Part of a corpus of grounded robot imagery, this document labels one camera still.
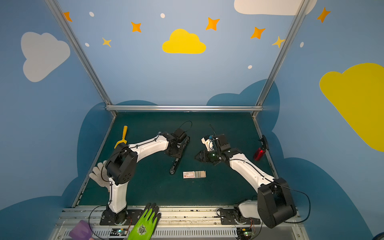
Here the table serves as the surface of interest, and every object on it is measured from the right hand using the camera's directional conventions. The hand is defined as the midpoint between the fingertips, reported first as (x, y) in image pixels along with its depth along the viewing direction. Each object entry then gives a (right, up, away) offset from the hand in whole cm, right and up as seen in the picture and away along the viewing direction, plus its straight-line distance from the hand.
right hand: (198, 156), depth 83 cm
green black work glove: (-27, -32, -12) cm, 44 cm away
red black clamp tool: (+38, +2, +7) cm, 39 cm away
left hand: (-12, -1, +11) cm, 16 cm away
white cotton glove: (-59, -13, +6) cm, 61 cm away
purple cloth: (-56, -33, -13) cm, 66 cm away
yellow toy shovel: (-53, +11, +24) cm, 59 cm away
